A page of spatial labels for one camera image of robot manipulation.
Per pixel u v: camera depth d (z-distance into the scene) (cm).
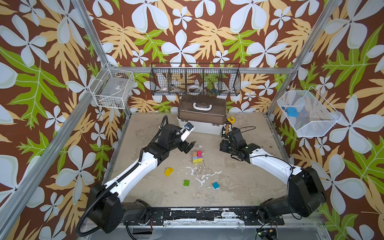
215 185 85
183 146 70
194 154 91
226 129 108
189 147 71
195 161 91
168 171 88
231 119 115
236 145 67
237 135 68
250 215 74
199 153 91
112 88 86
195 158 91
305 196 43
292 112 86
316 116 76
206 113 92
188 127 66
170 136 61
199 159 91
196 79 99
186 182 86
